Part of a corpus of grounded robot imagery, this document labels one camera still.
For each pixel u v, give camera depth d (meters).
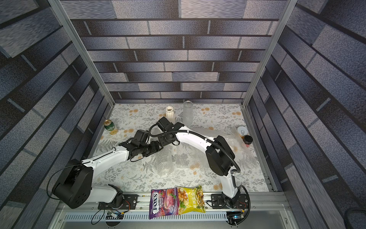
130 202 0.74
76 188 0.42
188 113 0.96
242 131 0.97
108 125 0.94
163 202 0.71
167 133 0.63
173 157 0.89
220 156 0.49
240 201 0.72
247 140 0.92
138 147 0.69
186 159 0.90
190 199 0.71
